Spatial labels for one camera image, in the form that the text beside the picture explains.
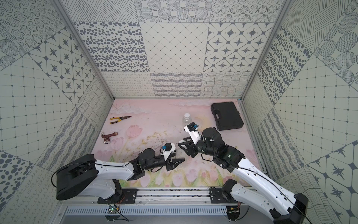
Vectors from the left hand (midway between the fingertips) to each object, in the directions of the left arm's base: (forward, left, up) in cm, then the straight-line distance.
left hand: (183, 153), depth 73 cm
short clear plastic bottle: (+25, -1, -4) cm, 26 cm away
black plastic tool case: (+36, -32, -12) cm, 50 cm away
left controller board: (-24, +37, -18) cm, 48 cm away
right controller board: (-23, -26, -20) cm, 40 cm away
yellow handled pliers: (+34, +51, -15) cm, 63 cm away
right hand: (+2, +1, +7) cm, 7 cm away
